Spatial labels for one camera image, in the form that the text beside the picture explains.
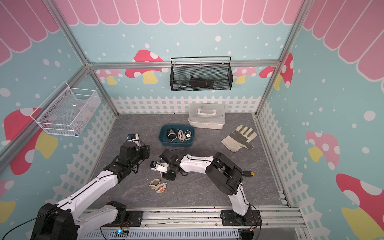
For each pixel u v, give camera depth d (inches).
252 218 28.7
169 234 45.2
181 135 40.4
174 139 41.2
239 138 41.6
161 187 32.4
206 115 40.4
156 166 30.4
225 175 19.3
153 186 32.7
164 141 41.2
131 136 29.2
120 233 28.6
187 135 42.4
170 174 30.7
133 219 29.4
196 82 34.4
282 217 30.0
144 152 29.9
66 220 15.5
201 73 37.0
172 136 40.9
